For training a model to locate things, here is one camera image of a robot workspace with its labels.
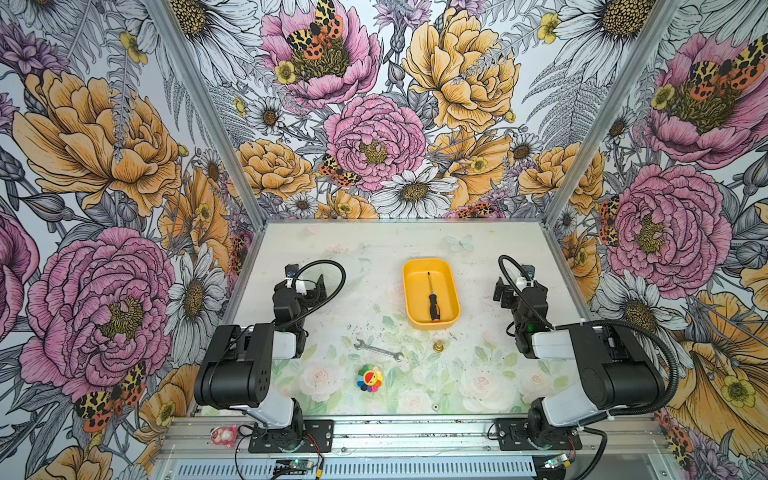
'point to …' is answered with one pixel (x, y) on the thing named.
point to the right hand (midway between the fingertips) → (516, 286)
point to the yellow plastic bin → (443, 283)
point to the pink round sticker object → (226, 436)
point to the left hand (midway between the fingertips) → (308, 283)
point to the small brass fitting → (439, 346)
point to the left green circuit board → (294, 466)
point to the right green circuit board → (556, 461)
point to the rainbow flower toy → (370, 378)
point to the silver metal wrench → (363, 346)
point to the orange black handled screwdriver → (434, 307)
